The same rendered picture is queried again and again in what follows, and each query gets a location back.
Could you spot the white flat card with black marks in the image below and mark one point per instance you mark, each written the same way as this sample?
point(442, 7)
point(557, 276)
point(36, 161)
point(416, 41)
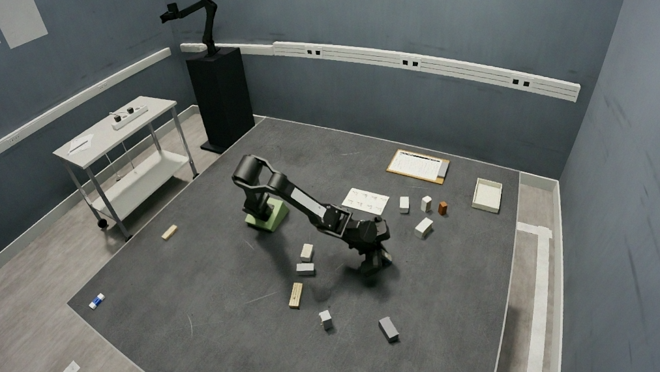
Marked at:
point(365, 201)

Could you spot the blue rectangular block with black label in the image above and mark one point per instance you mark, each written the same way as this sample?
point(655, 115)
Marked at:
point(386, 255)

